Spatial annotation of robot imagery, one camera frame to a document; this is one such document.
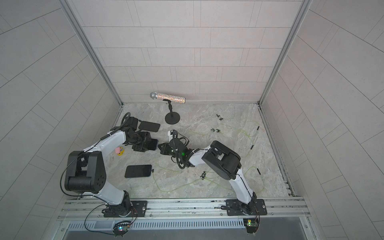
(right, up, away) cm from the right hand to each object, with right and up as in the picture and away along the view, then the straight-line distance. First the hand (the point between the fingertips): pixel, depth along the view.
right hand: (157, 147), depth 87 cm
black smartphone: (-11, +11, +19) cm, 25 cm away
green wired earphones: (+27, -15, -6) cm, 31 cm away
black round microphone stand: (+5, +17, +19) cm, 26 cm away
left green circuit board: (-10, -30, -23) cm, 39 cm away
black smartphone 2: (-4, +2, +1) cm, 5 cm away
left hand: (-3, +5, +4) cm, 7 cm away
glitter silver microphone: (-3, +32, +4) cm, 32 cm away
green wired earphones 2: (+59, +3, +10) cm, 60 cm away
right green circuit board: (+48, -31, -19) cm, 61 cm away
